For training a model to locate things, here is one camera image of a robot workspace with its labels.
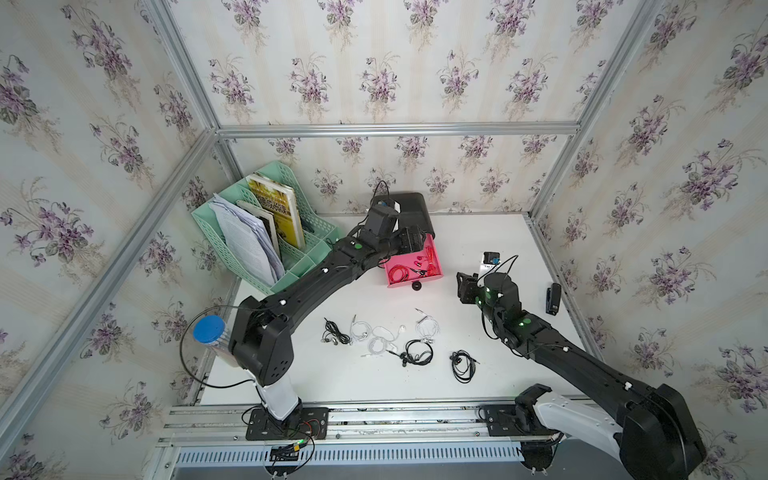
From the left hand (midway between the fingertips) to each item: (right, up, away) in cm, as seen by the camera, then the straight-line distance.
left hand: (419, 239), depth 81 cm
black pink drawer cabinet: (0, +9, +18) cm, 20 cm away
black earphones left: (-25, -29, +7) cm, 39 cm away
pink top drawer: (0, -9, +11) cm, 14 cm away
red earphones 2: (+6, -7, +12) cm, 15 cm away
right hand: (+14, -10, +2) cm, 18 cm away
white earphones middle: (-10, -30, +6) cm, 32 cm away
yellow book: (-42, +12, +12) cm, 45 cm away
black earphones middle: (0, -33, +3) cm, 33 cm away
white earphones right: (+3, -27, +10) cm, 29 cm away
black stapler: (+44, -19, +12) cm, 50 cm away
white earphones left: (-17, -28, +8) cm, 34 cm away
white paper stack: (-48, -1, +2) cm, 48 cm away
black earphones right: (+13, -36, +1) cm, 38 cm away
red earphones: (-5, -11, +10) cm, 15 cm away
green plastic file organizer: (-46, +4, +11) cm, 48 cm away
